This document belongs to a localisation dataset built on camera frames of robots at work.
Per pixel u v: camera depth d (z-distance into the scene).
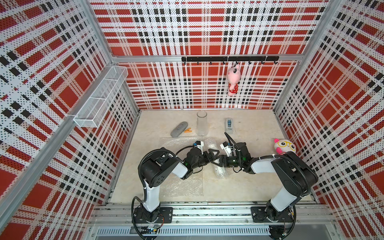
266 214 0.66
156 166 0.52
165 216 0.74
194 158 0.74
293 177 0.47
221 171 0.82
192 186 0.84
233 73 0.91
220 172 0.82
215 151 0.86
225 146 0.86
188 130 1.08
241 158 0.73
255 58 0.90
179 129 1.07
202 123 1.03
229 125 1.08
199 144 0.88
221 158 0.82
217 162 0.84
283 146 0.91
